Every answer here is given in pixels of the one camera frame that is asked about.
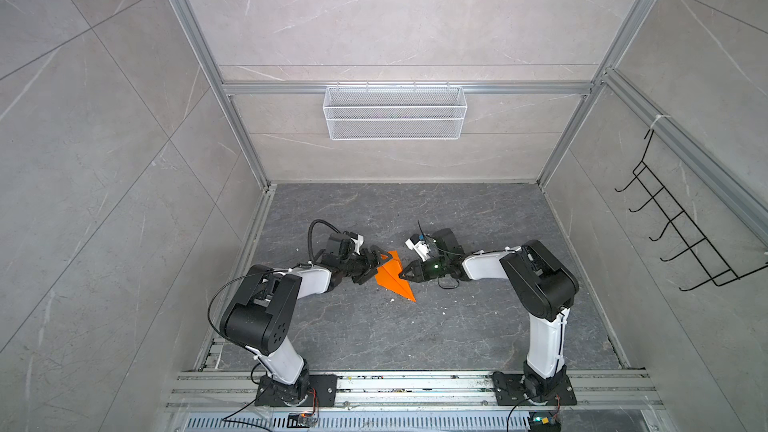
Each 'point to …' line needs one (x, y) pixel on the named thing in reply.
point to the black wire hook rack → (712, 266)
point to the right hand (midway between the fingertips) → (402, 273)
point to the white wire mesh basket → (395, 113)
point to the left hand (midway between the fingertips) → (386, 257)
